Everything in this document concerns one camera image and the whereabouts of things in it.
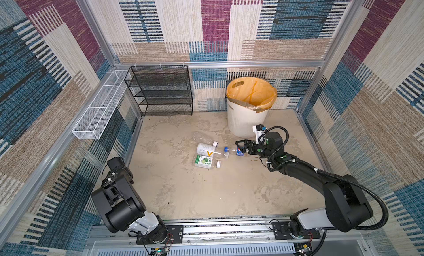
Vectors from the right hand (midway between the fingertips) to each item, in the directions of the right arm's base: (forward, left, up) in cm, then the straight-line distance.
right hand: (243, 145), depth 87 cm
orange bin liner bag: (+36, -10, +6) cm, 38 cm away
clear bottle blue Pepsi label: (+1, +2, -9) cm, 9 cm away
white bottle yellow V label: (+2, +20, -8) cm, 22 cm away
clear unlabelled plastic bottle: (+17, +26, -14) cm, 34 cm away
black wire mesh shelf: (+40, +49, +6) cm, 63 cm away
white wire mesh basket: (-3, +67, +20) cm, 70 cm away
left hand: (-21, +67, -9) cm, 71 cm away
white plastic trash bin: (+19, -1, -1) cm, 19 cm away
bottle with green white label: (-4, +19, -10) cm, 22 cm away
